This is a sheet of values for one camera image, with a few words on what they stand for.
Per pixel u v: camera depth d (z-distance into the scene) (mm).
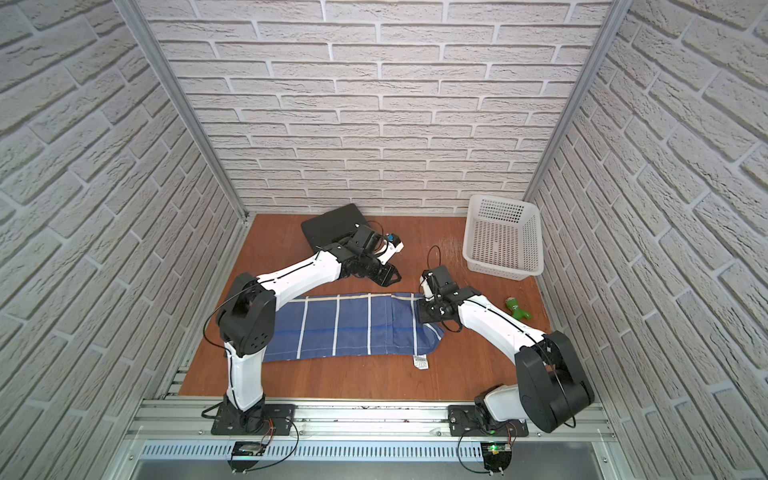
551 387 419
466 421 734
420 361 832
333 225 1162
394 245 812
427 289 725
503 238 1104
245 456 705
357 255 707
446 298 643
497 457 705
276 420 728
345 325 902
